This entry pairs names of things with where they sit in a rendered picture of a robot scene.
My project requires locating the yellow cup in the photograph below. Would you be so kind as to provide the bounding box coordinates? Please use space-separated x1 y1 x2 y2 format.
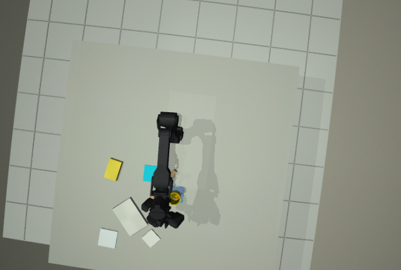
169 190 181 205

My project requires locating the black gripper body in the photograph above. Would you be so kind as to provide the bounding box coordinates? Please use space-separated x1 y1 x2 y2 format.
141 198 184 229

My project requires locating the tan wooden plank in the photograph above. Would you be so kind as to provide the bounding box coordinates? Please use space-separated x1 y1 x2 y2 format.
150 169 177 199

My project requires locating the yellow rectangular block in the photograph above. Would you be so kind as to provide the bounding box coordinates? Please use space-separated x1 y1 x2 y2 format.
104 157 123 181

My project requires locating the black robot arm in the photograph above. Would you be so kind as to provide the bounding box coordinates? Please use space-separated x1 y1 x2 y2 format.
147 112 184 227

